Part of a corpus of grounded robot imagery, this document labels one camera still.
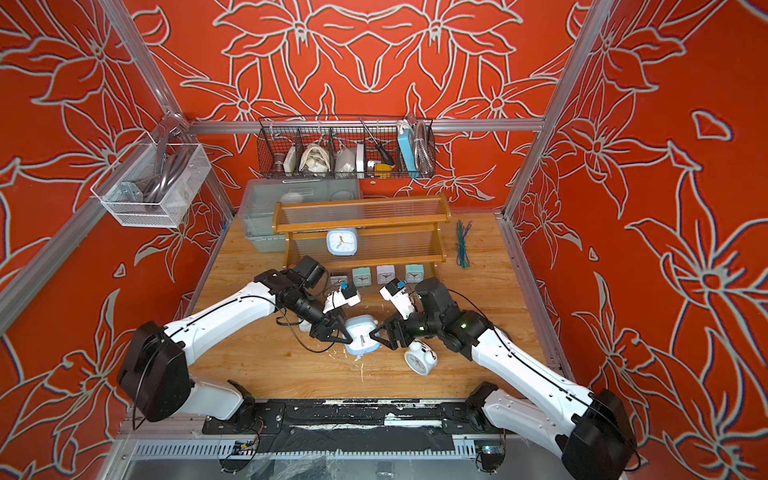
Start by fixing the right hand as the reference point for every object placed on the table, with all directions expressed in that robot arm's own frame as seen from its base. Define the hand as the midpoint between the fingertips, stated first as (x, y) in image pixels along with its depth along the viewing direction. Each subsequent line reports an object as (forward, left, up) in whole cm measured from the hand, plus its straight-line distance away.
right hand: (374, 331), depth 71 cm
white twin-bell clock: (-3, -12, -9) cm, 15 cm away
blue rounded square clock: (+26, +10, +3) cm, 28 cm away
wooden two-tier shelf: (+34, -4, -1) cm, 35 cm away
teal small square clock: (+25, -12, -11) cm, 29 cm away
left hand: (+1, +6, -3) cm, 7 cm away
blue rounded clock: (+1, +4, 0) cm, 4 cm away
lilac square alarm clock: (+24, -2, -11) cm, 27 cm away
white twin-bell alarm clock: (0, +17, +2) cm, 17 cm away
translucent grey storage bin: (+49, +43, 0) cm, 65 cm away
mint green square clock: (+23, +5, -11) cm, 26 cm away
